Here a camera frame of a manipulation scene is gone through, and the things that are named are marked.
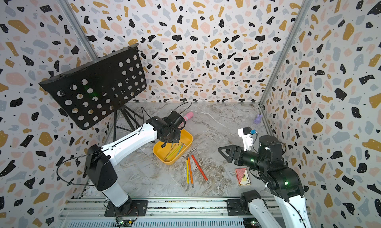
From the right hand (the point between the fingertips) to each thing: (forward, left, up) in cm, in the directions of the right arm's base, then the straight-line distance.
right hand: (222, 151), depth 60 cm
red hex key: (+6, +10, -31) cm, 33 cm away
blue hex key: (+18, +22, -30) cm, 41 cm away
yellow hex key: (+8, +18, -31) cm, 37 cm away
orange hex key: (+5, +16, -31) cm, 35 cm away
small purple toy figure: (+40, -31, -29) cm, 59 cm away
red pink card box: (+1, -15, -31) cm, 34 cm away
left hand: (+16, +22, -16) cm, 32 cm away
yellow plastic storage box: (+13, +29, -30) cm, 44 cm away
